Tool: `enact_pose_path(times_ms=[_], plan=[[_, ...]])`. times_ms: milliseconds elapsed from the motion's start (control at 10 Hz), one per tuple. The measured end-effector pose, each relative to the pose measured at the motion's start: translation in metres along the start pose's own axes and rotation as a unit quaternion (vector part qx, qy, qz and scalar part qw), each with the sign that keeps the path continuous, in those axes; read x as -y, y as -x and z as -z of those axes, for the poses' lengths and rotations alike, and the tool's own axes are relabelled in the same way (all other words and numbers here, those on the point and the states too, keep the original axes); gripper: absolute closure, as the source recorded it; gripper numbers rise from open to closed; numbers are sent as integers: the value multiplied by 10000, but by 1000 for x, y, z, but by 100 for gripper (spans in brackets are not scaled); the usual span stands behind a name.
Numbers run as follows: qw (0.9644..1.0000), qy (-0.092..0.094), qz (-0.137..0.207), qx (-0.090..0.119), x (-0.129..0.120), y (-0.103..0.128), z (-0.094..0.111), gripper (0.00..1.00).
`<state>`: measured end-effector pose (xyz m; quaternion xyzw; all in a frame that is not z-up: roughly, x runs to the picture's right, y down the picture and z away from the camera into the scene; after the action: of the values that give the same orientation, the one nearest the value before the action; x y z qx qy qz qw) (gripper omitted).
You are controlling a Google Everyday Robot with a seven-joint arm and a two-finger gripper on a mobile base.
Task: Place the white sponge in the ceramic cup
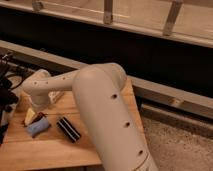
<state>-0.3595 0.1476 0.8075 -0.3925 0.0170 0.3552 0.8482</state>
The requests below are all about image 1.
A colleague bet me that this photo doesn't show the brown red snack bar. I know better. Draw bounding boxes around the brown red snack bar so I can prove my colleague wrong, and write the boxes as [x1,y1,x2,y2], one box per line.
[22,112,46,127]

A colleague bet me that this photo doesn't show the black white striped bar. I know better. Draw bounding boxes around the black white striped bar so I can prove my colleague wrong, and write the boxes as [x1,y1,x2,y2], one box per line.
[57,117,81,143]

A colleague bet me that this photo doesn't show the black cable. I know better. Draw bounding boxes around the black cable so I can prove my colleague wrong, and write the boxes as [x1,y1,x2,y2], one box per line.
[3,73,26,92]

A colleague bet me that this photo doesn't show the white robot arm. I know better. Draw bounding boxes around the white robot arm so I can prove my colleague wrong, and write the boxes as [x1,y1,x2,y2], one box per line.
[23,63,159,171]

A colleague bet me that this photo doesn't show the metal frame rail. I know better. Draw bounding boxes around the metal frame rail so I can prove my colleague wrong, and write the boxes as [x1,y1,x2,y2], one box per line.
[0,0,213,48]

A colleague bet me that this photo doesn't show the black camera equipment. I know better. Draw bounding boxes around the black camera equipment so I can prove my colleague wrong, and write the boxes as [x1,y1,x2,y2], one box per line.
[0,52,18,145]

